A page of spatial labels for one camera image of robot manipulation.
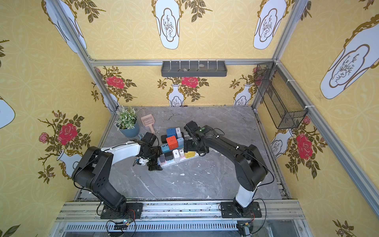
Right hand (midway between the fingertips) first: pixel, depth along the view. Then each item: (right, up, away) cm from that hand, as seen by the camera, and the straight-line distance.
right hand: (189, 151), depth 87 cm
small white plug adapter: (-5, -1, +2) cm, 5 cm away
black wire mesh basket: (+48, +25, -13) cm, 56 cm away
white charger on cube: (-7, +11, +11) cm, 17 cm away
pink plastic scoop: (-32, +18, +27) cm, 45 cm away
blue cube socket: (-12, +11, +8) cm, 18 cm away
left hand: (-16, -6, +6) cm, 18 cm away
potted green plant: (-39, +17, +6) cm, 43 cm away
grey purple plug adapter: (-16, -4, +1) cm, 16 cm away
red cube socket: (-10, +5, +4) cm, 12 cm away
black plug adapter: (-12, -2, 0) cm, 12 cm away
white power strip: (-13, -7, +1) cm, 15 cm away
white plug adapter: (-7, -2, -1) cm, 8 cm away
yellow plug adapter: (+1, -2, +1) cm, 2 cm away
